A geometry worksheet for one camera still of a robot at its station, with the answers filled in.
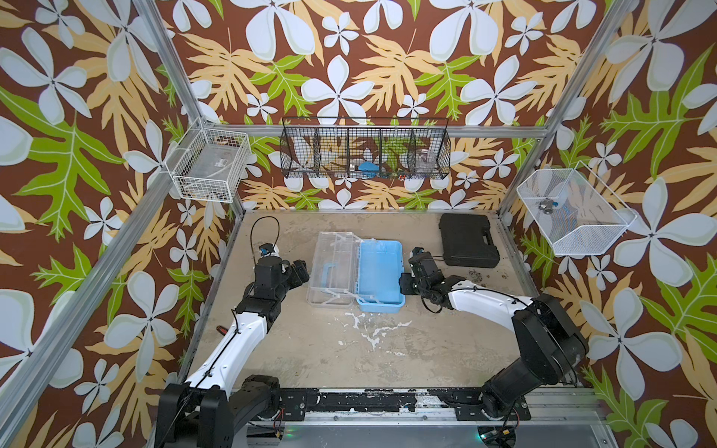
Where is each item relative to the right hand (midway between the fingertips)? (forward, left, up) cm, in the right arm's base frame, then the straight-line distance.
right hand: (402, 279), depth 93 cm
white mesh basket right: (+10, -50, +22) cm, 56 cm away
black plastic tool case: (+17, -27, -1) cm, 32 cm away
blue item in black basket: (+30, +11, +23) cm, 39 cm away
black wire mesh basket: (+38, +12, +26) cm, 48 cm away
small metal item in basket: (+14, -45, +20) cm, 51 cm away
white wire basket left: (+24, +61, +30) cm, 72 cm away
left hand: (0, +34, +10) cm, 36 cm away
